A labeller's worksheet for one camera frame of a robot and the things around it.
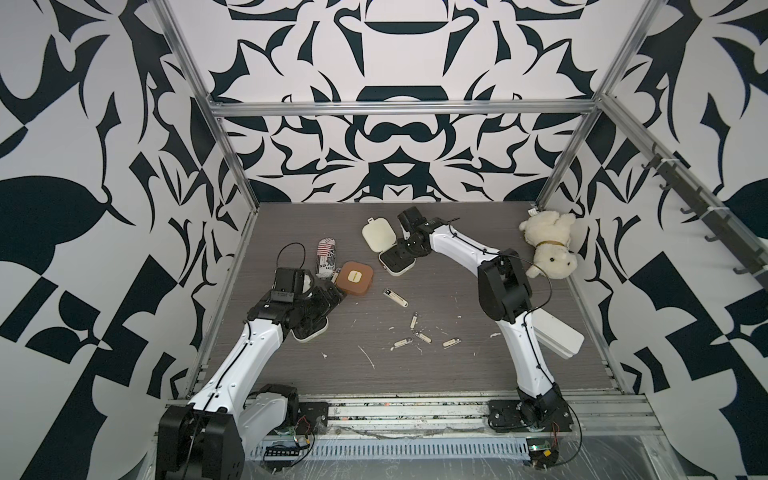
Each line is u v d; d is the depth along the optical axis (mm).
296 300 694
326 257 998
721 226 548
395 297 939
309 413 747
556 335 837
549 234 1000
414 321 896
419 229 778
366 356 847
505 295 603
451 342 864
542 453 709
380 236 1057
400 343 868
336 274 991
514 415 743
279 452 728
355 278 964
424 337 870
